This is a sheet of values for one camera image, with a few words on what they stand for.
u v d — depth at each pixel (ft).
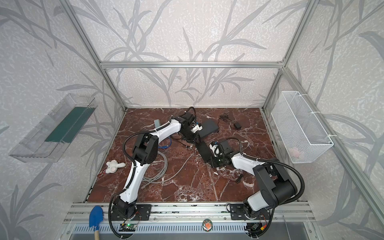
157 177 2.77
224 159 2.31
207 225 2.30
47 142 2.08
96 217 2.37
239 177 2.77
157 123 3.47
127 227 2.35
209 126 3.70
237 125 3.56
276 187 1.44
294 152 2.40
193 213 2.47
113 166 2.84
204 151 3.13
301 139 1.97
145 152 1.99
